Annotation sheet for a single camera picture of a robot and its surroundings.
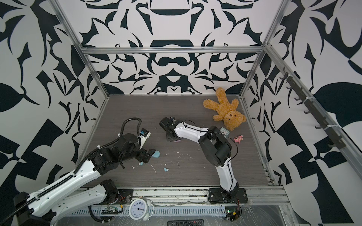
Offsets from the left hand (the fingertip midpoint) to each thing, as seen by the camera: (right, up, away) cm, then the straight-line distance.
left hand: (147, 143), depth 76 cm
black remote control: (+21, -35, -9) cm, 42 cm away
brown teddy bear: (+53, +12, +20) cm, 57 cm away
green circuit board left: (-16, -32, -5) cm, 36 cm away
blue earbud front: (+9, -17, +7) cm, 21 cm away
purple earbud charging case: (+16, -2, +16) cm, 22 cm away
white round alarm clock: (-1, -30, -7) cm, 31 cm away
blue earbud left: (-5, -14, +9) cm, 18 cm away
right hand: (+12, +1, +19) cm, 23 cm away
